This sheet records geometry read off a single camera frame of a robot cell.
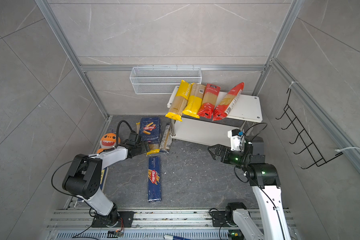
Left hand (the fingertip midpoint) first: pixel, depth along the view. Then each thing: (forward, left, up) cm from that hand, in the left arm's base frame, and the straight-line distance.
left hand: (143, 144), depth 97 cm
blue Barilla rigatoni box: (+10, -4, +3) cm, 11 cm away
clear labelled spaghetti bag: (+4, -15, -1) cm, 16 cm away
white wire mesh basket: (+35, -11, +26) cm, 45 cm away
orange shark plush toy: (+2, +22, +3) cm, 23 cm away
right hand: (-19, -40, +24) cm, 51 cm away
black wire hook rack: (-22, -80, +30) cm, 88 cm away
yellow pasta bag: (-1, -7, -2) cm, 7 cm away
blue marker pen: (-50, -20, -3) cm, 54 cm away
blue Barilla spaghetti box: (-23, -9, -1) cm, 25 cm away
